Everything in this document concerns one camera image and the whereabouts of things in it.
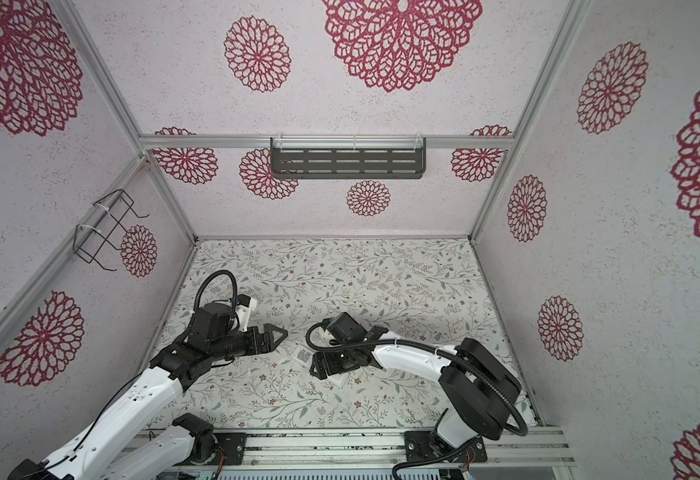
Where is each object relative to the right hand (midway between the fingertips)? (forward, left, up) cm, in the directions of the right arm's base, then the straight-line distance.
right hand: (319, 365), depth 82 cm
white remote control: (+4, +5, -4) cm, 8 cm away
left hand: (+3, +11, +8) cm, 14 cm away
